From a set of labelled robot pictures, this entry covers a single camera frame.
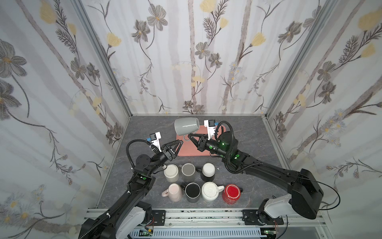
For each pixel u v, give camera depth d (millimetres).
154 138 645
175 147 715
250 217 737
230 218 754
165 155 627
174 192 733
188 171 795
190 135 686
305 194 417
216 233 703
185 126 657
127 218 556
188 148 657
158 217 735
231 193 749
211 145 632
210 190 751
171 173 818
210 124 637
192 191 760
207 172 804
